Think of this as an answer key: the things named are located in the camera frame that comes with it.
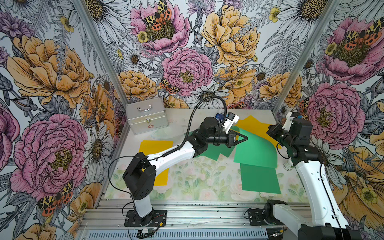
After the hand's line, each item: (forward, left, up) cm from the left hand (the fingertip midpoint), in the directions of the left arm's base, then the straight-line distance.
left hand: (247, 143), depth 68 cm
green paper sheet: (0, -6, -8) cm, 10 cm away
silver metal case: (+32, +55, -15) cm, 65 cm away
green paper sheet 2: (+13, +11, -29) cm, 34 cm away
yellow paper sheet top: (+39, -20, -33) cm, 55 cm away
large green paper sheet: (-5, -13, -29) cm, 33 cm away
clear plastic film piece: (+29, +43, -30) cm, 60 cm away
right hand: (+9, -12, -1) cm, 15 cm away
